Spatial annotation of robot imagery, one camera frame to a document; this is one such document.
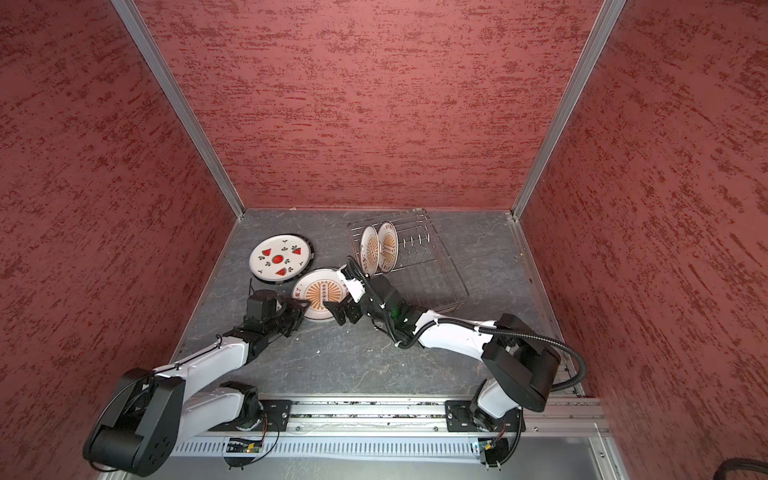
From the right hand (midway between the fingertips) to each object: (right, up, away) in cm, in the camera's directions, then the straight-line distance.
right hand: (336, 298), depth 78 cm
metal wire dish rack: (+27, +5, +25) cm, 37 cm away
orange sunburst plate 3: (+14, +13, +20) cm, 28 cm away
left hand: (-10, -6, +11) cm, 16 cm away
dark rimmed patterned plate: (-24, +9, +25) cm, 36 cm away
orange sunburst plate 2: (+8, +12, +19) cm, 24 cm away
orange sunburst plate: (-10, 0, +18) cm, 21 cm away
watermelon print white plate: (-24, +9, +25) cm, 36 cm away
